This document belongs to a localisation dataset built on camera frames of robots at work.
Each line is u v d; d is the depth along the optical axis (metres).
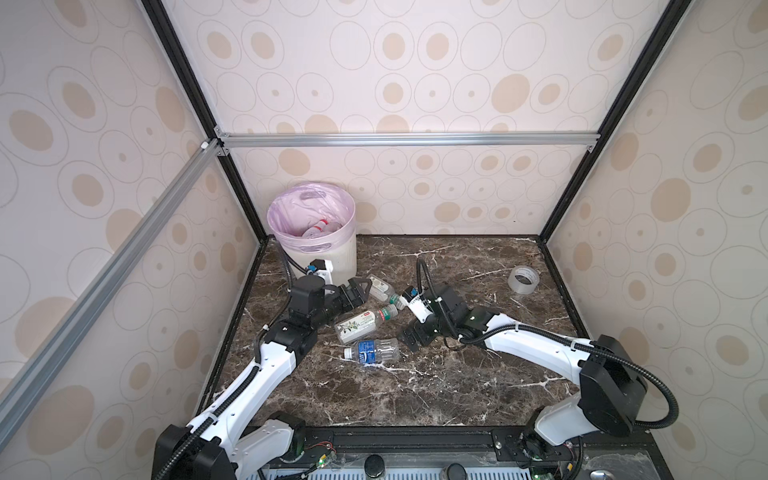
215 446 0.39
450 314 0.63
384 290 0.98
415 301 0.73
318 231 0.99
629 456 0.73
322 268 0.71
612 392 0.43
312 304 0.58
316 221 1.03
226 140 0.90
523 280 1.06
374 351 0.85
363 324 0.90
